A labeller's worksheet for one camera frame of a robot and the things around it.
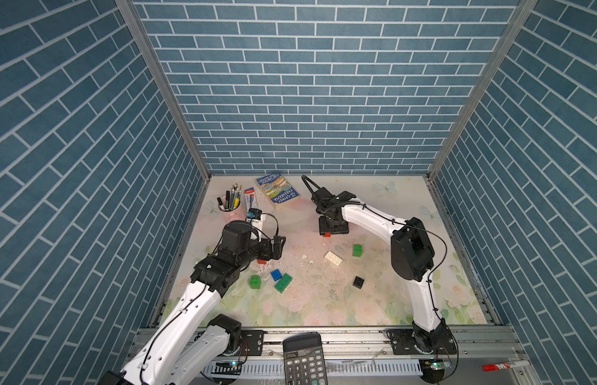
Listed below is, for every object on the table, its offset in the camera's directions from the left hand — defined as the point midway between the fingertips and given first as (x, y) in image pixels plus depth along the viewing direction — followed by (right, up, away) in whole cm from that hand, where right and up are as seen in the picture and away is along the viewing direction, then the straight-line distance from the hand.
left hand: (279, 238), depth 75 cm
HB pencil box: (-18, +12, +34) cm, 40 cm away
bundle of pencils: (-19, +15, +16) cm, 29 cm away
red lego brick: (+16, -1, +12) cm, 20 cm away
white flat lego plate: (+19, -11, +16) cm, 27 cm away
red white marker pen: (+67, -37, -6) cm, 77 cm away
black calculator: (+8, -35, -6) cm, 37 cm away
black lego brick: (+27, -18, +9) cm, 34 cm away
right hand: (+18, -1, +20) cm, 27 cm away
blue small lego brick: (-2, -15, +11) cm, 19 cm away
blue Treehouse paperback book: (-6, +16, +37) cm, 40 cm away
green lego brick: (+28, -8, +16) cm, 33 cm away
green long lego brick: (0, -18, +9) cm, 20 cm away
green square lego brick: (-10, -17, +9) cm, 21 cm away
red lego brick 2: (-9, -12, +16) cm, 22 cm away
